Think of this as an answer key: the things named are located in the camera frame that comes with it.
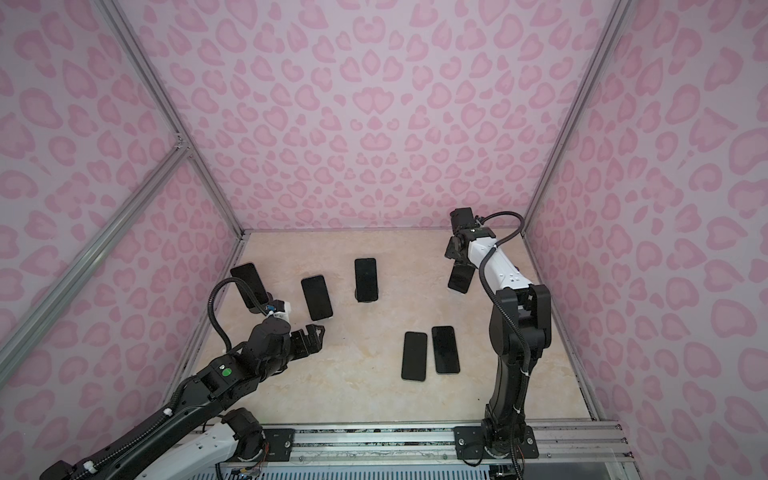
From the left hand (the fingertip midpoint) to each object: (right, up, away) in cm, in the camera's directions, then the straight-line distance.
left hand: (314, 328), depth 77 cm
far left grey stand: (-20, +5, +20) cm, 29 cm away
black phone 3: (+11, +11, +18) cm, 24 cm away
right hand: (+44, +20, +17) cm, 51 cm away
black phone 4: (+26, -11, +10) cm, 30 cm away
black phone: (-24, +13, +15) cm, 31 cm away
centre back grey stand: (+7, +5, +23) cm, 25 cm away
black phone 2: (-3, +7, +14) cm, 16 cm away
